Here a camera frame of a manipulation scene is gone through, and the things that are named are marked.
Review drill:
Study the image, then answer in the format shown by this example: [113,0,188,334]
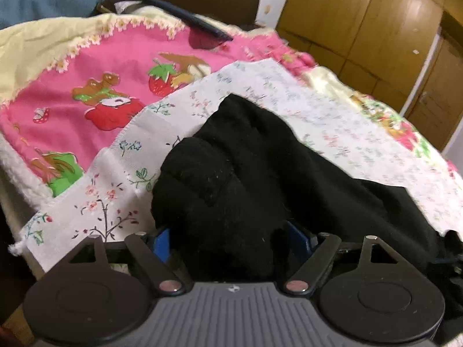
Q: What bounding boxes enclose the black pants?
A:
[151,94,462,284]

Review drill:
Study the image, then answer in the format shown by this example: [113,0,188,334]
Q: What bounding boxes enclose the white floral cloth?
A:
[9,60,462,271]

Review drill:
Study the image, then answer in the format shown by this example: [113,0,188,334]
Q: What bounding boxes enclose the pink strawberry cartoon bedsheet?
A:
[1,7,462,207]

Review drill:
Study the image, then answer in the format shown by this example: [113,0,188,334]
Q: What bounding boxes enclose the brown wooden door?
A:
[405,12,462,151]

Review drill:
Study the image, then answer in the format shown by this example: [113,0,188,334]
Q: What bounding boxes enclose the brown wooden wardrobe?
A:
[277,0,462,110]

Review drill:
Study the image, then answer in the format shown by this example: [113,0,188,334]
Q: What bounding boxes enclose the dark blue smartphone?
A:
[140,0,233,42]

